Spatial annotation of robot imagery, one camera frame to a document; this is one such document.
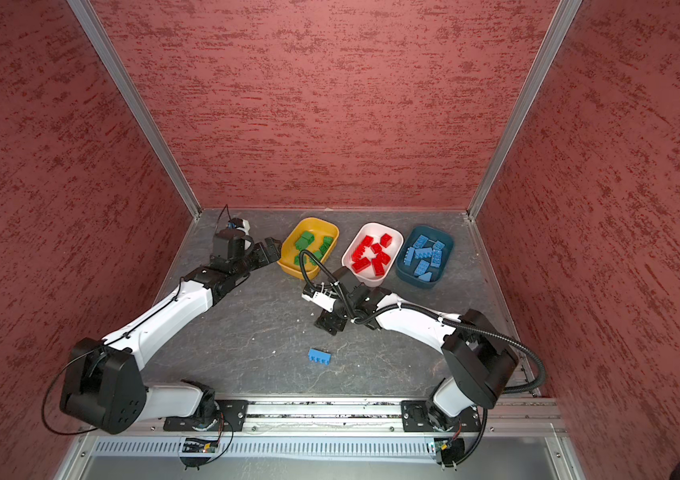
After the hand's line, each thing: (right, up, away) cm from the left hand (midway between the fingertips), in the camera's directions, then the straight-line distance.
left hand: (271, 252), depth 86 cm
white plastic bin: (+31, -1, +21) cm, 38 cm away
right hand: (+16, -18, -2) cm, 24 cm away
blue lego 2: (+50, +3, +24) cm, 55 cm away
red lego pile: (+33, -6, +15) cm, 37 cm away
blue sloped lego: (+49, -9, +12) cm, 51 cm away
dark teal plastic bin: (+51, -2, +20) cm, 54 cm away
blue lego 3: (+45, -2, +17) cm, 48 cm away
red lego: (+27, -5, +17) cm, 33 cm away
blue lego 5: (+49, -6, +17) cm, 52 cm away
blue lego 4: (+55, -2, +19) cm, 58 cm away
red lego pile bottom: (+37, +3, +24) cm, 44 cm away
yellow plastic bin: (+10, +5, +24) cm, 27 cm away
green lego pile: (+6, +3, +22) cm, 23 cm away
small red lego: (+33, +1, +21) cm, 39 cm away
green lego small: (+15, +3, +23) cm, 28 cm away
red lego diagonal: (+26, -1, +20) cm, 33 cm away
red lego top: (+36, -3, +19) cm, 41 cm away
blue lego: (+14, -29, -4) cm, 32 cm away
